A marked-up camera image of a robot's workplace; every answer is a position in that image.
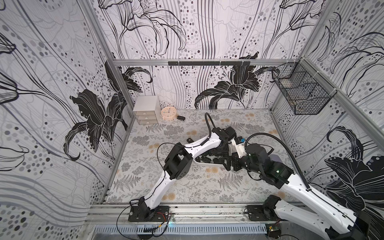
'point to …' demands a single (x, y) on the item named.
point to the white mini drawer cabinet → (147, 109)
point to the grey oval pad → (275, 157)
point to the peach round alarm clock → (168, 113)
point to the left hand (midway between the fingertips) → (220, 152)
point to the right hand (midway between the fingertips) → (227, 156)
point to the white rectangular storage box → (207, 164)
